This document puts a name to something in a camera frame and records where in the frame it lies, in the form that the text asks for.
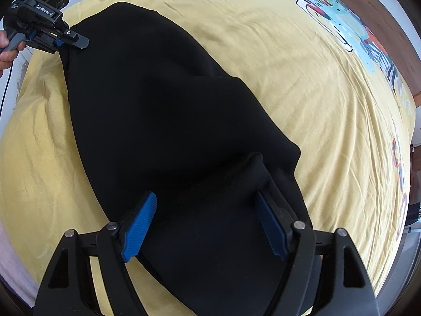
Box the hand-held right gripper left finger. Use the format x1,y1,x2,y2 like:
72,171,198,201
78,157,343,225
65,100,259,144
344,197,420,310
33,191,158,316

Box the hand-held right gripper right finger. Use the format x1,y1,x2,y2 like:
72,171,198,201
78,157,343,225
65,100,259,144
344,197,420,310
255,189,380,316

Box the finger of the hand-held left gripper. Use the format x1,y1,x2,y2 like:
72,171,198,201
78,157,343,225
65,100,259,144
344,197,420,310
54,29,90,50

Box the black pants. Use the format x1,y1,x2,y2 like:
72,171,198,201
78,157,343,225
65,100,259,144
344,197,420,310
60,2,313,316

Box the person's left hand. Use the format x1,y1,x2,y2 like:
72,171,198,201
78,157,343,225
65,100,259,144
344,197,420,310
0,29,17,77

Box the yellow printed bedsheet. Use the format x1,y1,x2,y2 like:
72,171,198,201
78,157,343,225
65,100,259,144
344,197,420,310
0,0,417,316

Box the wooden headboard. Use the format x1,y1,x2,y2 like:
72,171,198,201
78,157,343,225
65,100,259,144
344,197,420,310
312,0,421,107

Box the black cable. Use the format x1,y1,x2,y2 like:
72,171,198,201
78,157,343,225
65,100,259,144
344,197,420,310
0,62,13,114

